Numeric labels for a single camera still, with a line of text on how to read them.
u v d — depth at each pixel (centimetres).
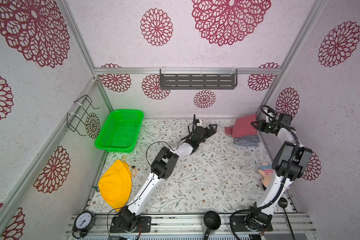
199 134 85
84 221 73
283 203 80
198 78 94
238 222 75
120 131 113
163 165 67
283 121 78
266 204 62
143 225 73
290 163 51
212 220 74
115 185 85
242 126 111
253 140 104
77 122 76
